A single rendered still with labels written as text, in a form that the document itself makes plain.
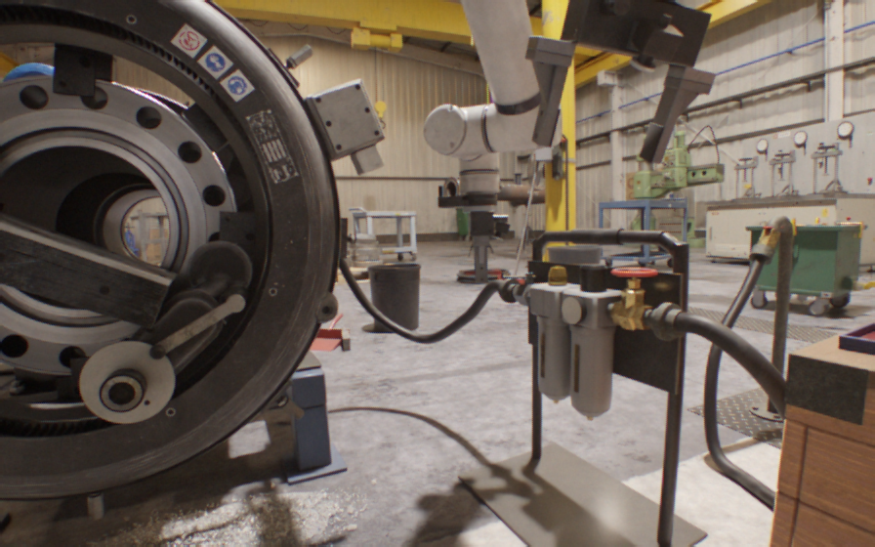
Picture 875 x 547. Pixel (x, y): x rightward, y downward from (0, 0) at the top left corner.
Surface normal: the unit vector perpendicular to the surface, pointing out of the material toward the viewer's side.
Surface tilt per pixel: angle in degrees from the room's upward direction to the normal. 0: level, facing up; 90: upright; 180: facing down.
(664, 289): 90
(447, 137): 98
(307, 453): 90
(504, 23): 131
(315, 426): 90
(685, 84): 113
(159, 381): 90
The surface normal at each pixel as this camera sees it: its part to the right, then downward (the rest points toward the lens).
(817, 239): -0.86, 0.08
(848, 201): 0.18, 0.10
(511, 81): -0.18, 0.81
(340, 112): 0.45, 0.08
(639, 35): -0.98, -0.07
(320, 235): 0.69, 0.07
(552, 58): 0.11, 0.49
